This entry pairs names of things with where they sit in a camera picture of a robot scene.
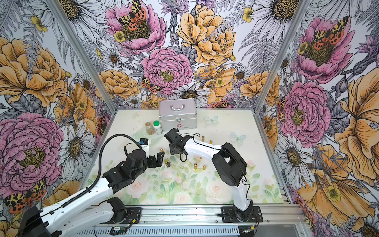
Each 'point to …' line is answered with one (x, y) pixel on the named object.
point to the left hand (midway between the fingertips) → (155, 156)
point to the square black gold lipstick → (167, 163)
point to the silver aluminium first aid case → (180, 113)
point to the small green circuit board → (119, 228)
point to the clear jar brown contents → (150, 128)
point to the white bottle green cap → (157, 127)
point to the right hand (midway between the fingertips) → (177, 151)
